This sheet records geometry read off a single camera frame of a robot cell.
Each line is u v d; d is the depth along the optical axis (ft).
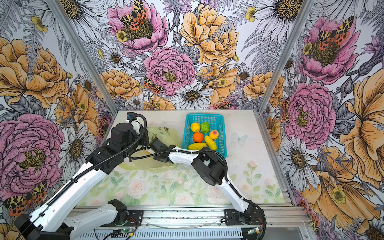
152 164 3.01
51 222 1.25
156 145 2.49
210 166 1.92
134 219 2.39
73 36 2.65
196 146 3.20
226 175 1.86
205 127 3.45
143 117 1.79
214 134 3.35
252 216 2.17
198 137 3.25
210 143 3.26
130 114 1.99
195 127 3.44
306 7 2.35
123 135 1.65
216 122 3.55
